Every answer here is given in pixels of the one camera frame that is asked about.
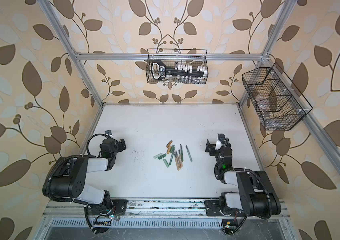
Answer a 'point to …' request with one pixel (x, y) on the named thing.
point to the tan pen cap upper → (169, 143)
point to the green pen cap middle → (172, 148)
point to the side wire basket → (280, 104)
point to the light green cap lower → (166, 163)
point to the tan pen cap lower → (168, 149)
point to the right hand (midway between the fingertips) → (216, 142)
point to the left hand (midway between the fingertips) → (115, 139)
